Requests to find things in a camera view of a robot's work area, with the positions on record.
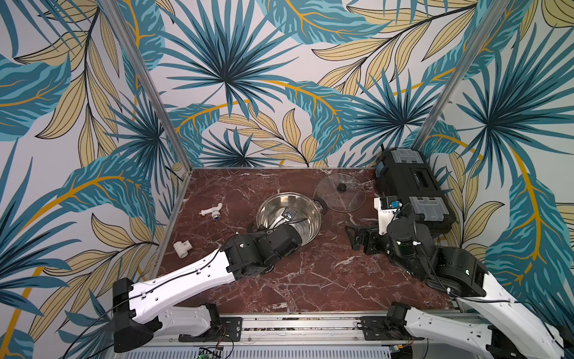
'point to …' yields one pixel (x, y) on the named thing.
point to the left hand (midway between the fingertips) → (273, 234)
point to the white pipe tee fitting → (182, 248)
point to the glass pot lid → (341, 192)
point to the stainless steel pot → (307, 220)
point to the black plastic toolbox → (407, 173)
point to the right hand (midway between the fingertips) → (358, 225)
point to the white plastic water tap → (214, 211)
